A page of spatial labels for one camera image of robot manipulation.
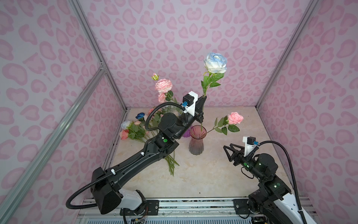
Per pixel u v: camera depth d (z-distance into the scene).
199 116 0.51
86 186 0.37
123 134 1.00
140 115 1.09
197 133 0.85
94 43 0.81
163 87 0.60
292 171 0.55
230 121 0.59
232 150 0.63
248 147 0.62
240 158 0.62
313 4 0.68
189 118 0.53
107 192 0.38
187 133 0.76
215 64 0.42
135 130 1.01
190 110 0.51
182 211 0.73
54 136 0.57
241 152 0.63
